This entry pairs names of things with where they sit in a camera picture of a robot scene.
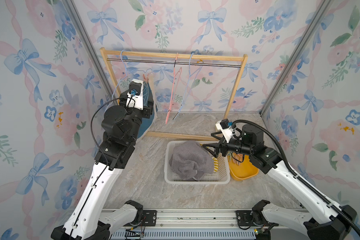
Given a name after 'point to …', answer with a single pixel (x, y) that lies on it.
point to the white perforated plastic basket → (222, 176)
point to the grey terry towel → (191, 161)
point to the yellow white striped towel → (216, 164)
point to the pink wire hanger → (174, 77)
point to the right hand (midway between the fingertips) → (209, 138)
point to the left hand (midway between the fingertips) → (140, 89)
